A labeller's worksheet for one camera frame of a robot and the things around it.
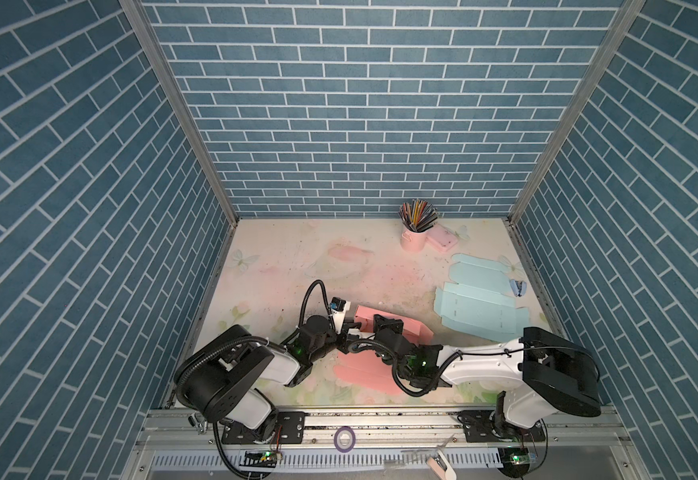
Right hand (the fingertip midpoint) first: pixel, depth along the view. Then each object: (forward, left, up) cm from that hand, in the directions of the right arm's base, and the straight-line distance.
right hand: (376, 313), depth 83 cm
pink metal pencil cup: (+31, -12, -4) cm, 33 cm away
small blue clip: (+18, -47, -10) cm, 51 cm away
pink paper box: (-11, +3, -13) cm, 17 cm away
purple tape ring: (-27, +5, -11) cm, 30 cm away
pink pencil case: (+38, -23, -8) cm, 45 cm away
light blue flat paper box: (+12, -34, -12) cm, 38 cm away
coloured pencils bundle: (+38, -13, +3) cm, 40 cm away
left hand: (-1, +5, -6) cm, 8 cm away
